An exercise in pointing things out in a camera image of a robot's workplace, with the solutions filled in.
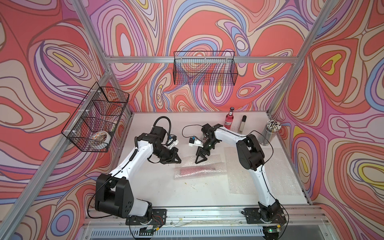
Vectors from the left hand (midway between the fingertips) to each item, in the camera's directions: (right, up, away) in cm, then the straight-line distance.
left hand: (181, 161), depth 77 cm
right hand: (+10, -3, +15) cm, 18 cm away
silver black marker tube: (+45, +24, +33) cm, 61 cm away
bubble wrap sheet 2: (+33, -14, +8) cm, 37 cm away
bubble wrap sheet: (+19, -3, +16) cm, 25 cm away
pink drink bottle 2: (+30, +24, +21) cm, 44 cm away
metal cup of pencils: (+54, +19, +11) cm, 58 cm away
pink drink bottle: (+2, -7, +5) cm, 9 cm away
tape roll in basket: (-39, +12, -6) cm, 42 cm away
